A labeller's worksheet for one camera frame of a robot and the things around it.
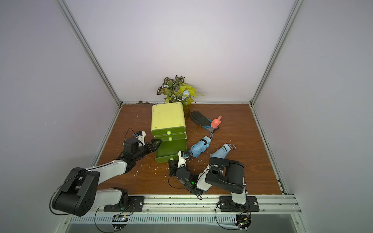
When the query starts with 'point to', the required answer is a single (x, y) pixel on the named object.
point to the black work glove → (202, 121)
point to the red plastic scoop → (215, 122)
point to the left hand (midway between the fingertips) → (158, 142)
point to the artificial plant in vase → (176, 91)
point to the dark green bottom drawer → (168, 150)
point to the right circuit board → (244, 221)
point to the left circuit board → (119, 222)
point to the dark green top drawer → (168, 131)
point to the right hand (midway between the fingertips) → (168, 161)
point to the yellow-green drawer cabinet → (168, 121)
